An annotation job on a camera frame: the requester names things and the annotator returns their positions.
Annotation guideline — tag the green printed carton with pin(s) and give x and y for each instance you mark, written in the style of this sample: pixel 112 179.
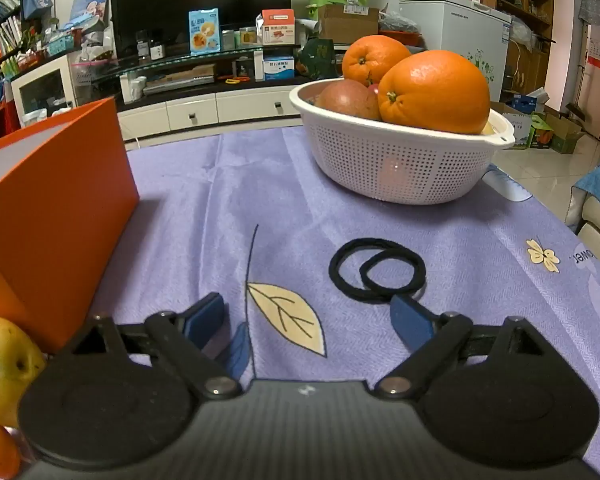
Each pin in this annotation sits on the green printed carton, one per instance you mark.
pixel 555 135

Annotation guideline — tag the white television stand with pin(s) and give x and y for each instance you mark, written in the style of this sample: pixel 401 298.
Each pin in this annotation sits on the white television stand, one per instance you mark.
pixel 240 105

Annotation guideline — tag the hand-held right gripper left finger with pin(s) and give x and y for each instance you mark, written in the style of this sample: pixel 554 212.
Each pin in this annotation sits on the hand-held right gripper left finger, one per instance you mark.
pixel 205 317

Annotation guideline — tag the white chest freezer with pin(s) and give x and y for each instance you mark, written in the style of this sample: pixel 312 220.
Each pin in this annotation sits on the white chest freezer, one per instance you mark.
pixel 455 25

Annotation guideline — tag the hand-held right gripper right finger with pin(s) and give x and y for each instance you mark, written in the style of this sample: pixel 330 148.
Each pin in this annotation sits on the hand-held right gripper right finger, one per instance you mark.
pixel 410 320

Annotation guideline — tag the red apple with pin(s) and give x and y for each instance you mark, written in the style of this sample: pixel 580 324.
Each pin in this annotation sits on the red apple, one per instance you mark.
pixel 345 100

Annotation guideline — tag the orange and white carton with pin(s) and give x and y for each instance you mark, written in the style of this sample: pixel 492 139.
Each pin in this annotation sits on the orange and white carton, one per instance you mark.
pixel 278 27

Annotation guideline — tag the orange cardboard box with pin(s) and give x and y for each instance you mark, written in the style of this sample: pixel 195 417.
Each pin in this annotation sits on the orange cardboard box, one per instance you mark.
pixel 55 210

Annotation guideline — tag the small white glass-door cabinet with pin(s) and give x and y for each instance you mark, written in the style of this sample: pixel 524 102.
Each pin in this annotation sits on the small white glass-door cabinet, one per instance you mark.
pixel 42 90

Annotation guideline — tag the dark green bag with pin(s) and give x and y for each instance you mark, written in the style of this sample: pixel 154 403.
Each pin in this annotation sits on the dark green bag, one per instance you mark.
pixel 317 57

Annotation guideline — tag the blue snack bag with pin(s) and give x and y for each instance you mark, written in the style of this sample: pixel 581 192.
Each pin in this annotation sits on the blue snack bag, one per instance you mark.
pixel 204 30

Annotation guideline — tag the large orange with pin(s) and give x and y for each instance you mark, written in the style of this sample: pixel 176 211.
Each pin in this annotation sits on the large orange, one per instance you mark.
pixel 435 92
pixel 370 57

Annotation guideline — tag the brown cardboard box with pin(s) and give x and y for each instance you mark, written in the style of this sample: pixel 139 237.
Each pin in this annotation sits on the brown cardboard box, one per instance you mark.
pixel 347 25

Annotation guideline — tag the white plastic colander basket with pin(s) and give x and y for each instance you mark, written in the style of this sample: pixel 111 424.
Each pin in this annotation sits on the white plastic colander basket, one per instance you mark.
pixel 395 160

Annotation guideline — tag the purple printed tablecloth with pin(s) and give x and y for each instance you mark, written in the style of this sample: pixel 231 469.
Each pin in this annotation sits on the purple printed tablecloth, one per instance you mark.
pixel 230 210

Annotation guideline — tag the blue cartoon picture board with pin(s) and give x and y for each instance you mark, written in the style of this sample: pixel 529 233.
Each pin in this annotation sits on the blue cartoon picture board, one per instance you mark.
pixel 90 7

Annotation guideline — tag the black television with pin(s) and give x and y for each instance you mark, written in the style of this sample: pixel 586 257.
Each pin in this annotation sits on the black television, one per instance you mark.
pixel 180 0

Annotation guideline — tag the yellow pear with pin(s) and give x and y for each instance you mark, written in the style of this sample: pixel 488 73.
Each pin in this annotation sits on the yellow pear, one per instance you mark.
pixel 5 365

